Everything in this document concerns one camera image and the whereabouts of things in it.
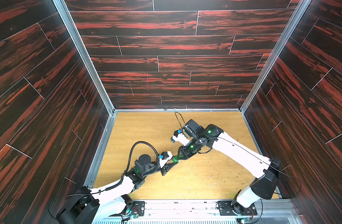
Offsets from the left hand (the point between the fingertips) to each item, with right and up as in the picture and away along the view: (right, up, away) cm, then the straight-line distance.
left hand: (176, 160), depth 75 cm
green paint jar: (-1, +1, -3) cm, 4 cm away
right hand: (+3, +4, -1) cm, 5 cm away
